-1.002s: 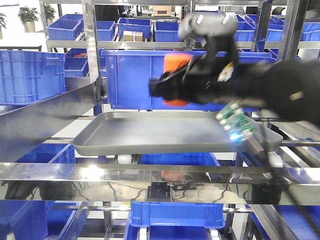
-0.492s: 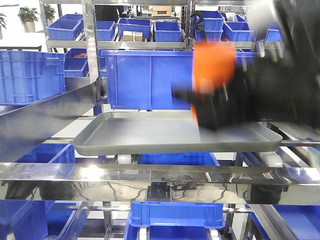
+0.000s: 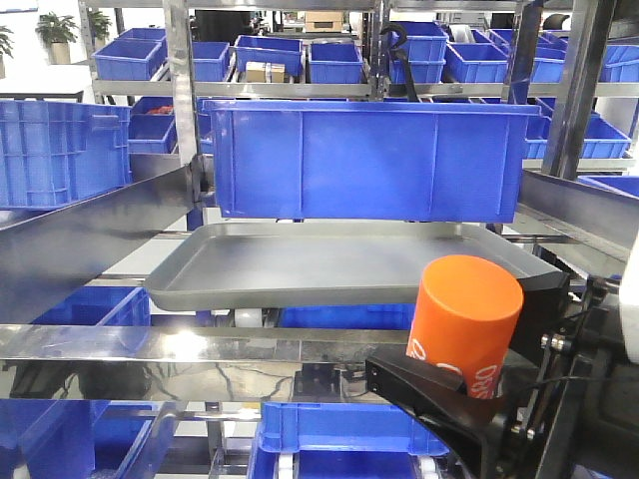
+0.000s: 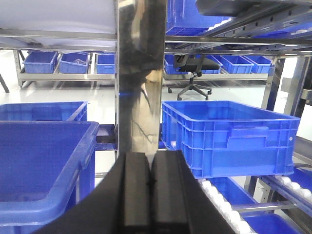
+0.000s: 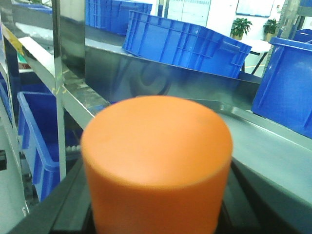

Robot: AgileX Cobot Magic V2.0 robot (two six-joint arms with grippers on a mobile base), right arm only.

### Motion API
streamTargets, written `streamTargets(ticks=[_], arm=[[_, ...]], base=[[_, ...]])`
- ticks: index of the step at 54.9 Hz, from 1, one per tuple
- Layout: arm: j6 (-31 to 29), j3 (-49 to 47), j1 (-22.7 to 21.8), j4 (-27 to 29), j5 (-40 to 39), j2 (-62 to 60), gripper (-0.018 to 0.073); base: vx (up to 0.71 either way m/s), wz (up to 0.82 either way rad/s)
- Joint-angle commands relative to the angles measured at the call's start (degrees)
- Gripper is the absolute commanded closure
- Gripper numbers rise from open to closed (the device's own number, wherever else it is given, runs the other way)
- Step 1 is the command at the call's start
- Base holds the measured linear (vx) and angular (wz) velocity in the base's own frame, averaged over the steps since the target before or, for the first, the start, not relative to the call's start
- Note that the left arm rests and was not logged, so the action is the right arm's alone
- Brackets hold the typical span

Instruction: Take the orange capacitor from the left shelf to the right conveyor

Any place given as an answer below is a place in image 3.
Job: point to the blue bin with red parts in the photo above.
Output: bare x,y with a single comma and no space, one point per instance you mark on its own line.
145,105

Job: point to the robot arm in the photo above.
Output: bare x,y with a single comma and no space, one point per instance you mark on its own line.
631,299

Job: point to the long blue plastic bin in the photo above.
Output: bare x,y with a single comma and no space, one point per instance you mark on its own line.
369,159

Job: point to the small cardboard box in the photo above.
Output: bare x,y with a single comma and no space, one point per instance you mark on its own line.
255,72

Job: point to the potted plant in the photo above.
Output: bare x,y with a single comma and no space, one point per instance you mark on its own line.
4,42
57,27
100,22

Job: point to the grey plastic tray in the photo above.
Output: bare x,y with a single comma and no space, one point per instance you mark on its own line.
299,264

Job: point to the orange cylinder capacitor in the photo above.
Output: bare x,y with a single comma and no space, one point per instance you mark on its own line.
464,309

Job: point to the row of blue bins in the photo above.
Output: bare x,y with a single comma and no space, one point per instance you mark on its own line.
334,65

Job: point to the blue ribbed plastic crate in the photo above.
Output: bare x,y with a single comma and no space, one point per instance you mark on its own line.
50,154

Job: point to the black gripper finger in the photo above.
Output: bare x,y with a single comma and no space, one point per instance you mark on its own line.
541,309
419,389

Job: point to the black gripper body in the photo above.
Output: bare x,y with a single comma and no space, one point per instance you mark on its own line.
509,449

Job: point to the steel rack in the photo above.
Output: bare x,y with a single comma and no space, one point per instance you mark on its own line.
299,90
150,351

